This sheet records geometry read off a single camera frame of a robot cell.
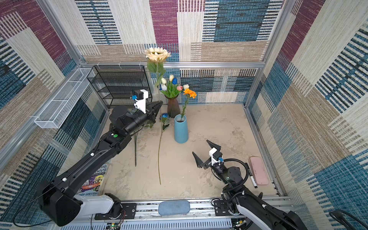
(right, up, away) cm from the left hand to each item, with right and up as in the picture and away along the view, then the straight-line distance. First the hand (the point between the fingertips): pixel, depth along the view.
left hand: (161, 99), depth 65 cm
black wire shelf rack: (-41, +17, +43) cm, 62 cm away
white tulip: (+11, +14, +33) cm, 37 cm away
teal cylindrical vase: (+8, -19, +27) cm, 34 cm away
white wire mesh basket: (-53, -6, +6) cm, 54 cm away
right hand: (+18, -23, +8) cm, 30 cm away
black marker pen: (+48, -42, +18) cm, 66 cm away
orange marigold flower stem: (+13, +6, +16) cm, 22 cm away
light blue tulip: (-3, +11, +26) cm, 29 cm away
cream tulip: (-4, +17, +30) cm, 34 cm away
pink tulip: (+7, +11, +24) cm, 27 cm away
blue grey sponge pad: (+5, -53, +7) cm, 54 cm away
